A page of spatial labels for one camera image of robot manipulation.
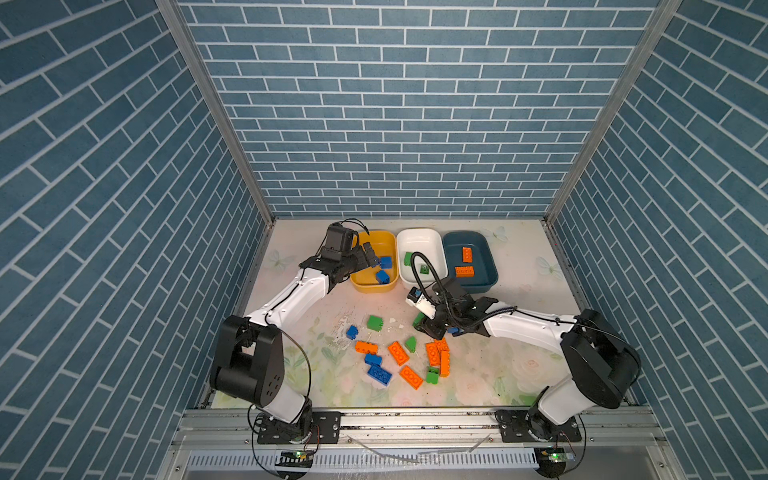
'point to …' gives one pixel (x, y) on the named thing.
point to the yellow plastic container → (384, 243)
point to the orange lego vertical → (467, 255)
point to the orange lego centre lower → (433, 354)
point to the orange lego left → (365, 347)
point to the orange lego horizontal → (464, 271)
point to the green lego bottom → (433, 375)
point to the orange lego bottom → (411, 377)
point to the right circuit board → (551, 461)
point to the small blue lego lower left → (373, 359)
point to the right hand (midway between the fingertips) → (418, 315)
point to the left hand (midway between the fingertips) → (364, 255)
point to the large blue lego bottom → (380, 374)
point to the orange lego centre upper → (442, 344)
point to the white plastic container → (426, 241)
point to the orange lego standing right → (445, 363)
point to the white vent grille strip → (371, 460)
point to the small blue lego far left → (352, 332)
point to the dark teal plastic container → (485, 276)
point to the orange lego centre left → (398, 352)
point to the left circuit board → (295, 459)
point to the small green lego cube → (424, 269)
